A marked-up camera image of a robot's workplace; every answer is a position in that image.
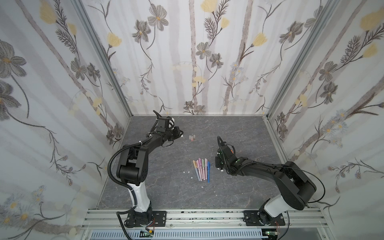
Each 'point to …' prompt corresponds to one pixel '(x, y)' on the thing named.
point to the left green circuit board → (146, 234)
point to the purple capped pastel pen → (200, 165)
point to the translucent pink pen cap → (192, 138)
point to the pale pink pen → (206, 167)
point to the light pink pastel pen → (198, 167)
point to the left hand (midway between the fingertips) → (181, 127)
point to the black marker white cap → (222, 170)
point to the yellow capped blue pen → (196, 169)
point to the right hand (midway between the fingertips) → (214, 155)
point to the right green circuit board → (271, 233)
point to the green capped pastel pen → (203, 168)
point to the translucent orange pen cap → (194, 137)
